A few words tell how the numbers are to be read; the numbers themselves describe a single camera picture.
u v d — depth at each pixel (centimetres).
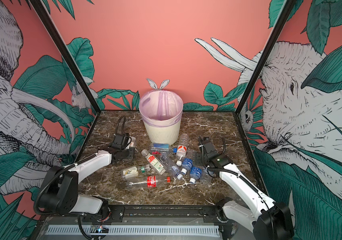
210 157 61
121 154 69
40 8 70
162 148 98
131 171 83
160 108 101
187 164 86
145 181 83
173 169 90
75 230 70
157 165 84
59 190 43
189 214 75
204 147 61
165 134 88
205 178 83
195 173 83
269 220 38
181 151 91
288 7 69
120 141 71
